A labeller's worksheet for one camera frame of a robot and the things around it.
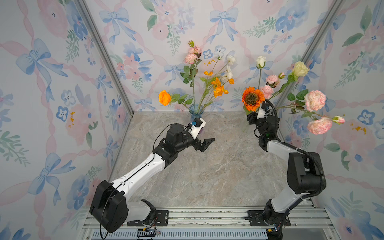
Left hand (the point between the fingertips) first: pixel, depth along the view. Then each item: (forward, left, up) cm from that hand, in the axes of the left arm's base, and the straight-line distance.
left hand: (208, 131), depth 72 cm
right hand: (+21, -28, -3) cm, 35 cm away
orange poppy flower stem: (+31, -2, +6) cm, 32 cm away
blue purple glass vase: (+26, +6, -12) cm, 29 cm away
